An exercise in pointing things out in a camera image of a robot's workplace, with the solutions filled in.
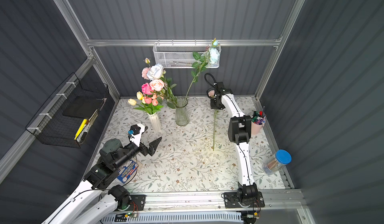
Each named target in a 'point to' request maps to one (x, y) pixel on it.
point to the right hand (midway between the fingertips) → (216, 106)
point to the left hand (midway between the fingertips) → (154, 134)
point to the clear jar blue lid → (281, 158)
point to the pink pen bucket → (258, 121)
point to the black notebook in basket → (84, 106)
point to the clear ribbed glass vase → (182, 116)
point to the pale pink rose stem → (212, 94)
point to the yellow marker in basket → (84, 122)
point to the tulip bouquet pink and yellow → (149, 101)
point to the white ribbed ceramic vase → (155, 123)
